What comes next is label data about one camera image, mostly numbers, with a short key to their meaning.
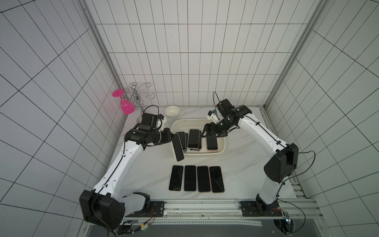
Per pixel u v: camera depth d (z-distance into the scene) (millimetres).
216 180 814
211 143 949
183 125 1039
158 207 727
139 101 923
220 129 699
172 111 1102
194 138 981
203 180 816
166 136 658
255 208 710
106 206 367
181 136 1035
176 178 786
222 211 729
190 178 813
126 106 1031
